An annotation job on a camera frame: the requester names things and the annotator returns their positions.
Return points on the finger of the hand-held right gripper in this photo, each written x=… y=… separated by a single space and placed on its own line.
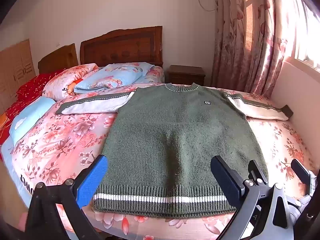
x=301 y=175
x=258 y=173

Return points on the red patterned blanket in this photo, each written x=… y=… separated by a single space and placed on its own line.
x=27 y=87

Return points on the pink floral curtain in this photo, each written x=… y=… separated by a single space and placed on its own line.
x=240 y=42

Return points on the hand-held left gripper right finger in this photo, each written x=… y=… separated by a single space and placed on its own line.
x=227 y=180

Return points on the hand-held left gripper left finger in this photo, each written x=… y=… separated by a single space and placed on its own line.
x=91 y=180

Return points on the pink floral bed sheet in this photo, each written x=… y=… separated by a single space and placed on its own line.
x=62 y=140

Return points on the large wooden headboard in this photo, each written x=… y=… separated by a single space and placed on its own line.
x=122 y=46

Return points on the green knitted sweater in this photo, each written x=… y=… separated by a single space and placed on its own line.
x=175 y=130

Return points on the folded blue floral quilt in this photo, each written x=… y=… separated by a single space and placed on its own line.
x=115 y=77

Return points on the pink floral pillow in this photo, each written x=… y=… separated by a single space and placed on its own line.
x=65 y=80

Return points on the small wooden headboard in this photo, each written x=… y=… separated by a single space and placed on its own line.
x=58 y=58

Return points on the dark wooden nightstand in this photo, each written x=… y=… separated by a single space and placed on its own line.
x=186 y=75

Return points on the light wooden wardrobe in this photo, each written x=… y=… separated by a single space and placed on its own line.
x=15 y=65

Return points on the bright window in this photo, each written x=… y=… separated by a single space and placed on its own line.
x=307 y=35

